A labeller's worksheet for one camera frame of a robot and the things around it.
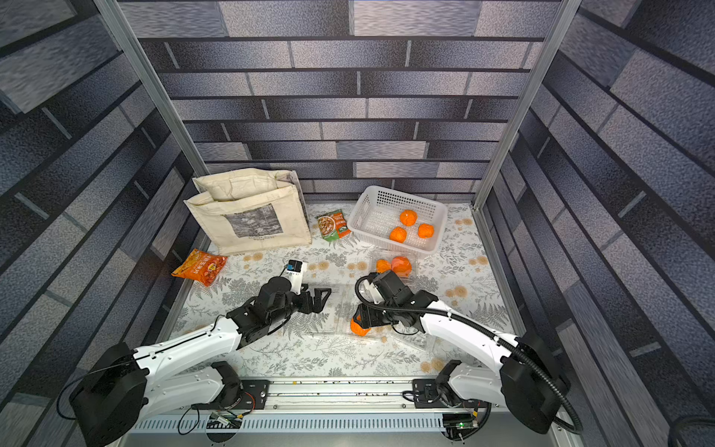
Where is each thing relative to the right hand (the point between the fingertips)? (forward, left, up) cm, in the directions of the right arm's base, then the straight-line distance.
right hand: (361, 314), depth 81 cm
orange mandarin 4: (-3, +1, -3) cm, 5 cm away
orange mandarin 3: (+35, -24, -3) cm, 43 cm away
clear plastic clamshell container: (+26, -4, -7) cm, 28 cm away
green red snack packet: (+39, +13, -5) cm, 41 cm away
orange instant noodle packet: (+17, +57, -1) cm, 60 cm away
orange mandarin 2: (+42, -18, -3) cm, 46 cm away
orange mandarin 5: (+17, -7, 0) cm, 19 cm away
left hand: (+6, +12, +5) cm, 14 cm away
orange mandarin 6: (+17, -13, -1) cm, 22 cm away
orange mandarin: (+32, -13, -2) cm, 35 cm away
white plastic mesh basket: (+42, -14, -5) cm, 45 cm away
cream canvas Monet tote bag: (+27, +37, +17) cm, 49 cm away
